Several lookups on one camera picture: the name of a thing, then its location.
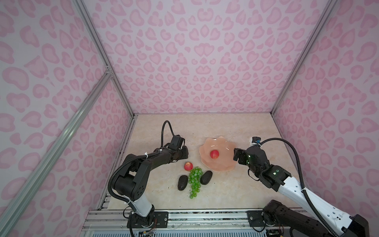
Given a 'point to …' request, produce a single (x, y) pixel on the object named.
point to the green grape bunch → (194, 180)
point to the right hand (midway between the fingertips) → (241, 150)
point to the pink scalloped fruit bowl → (225, 162)
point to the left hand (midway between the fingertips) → (186, 151)
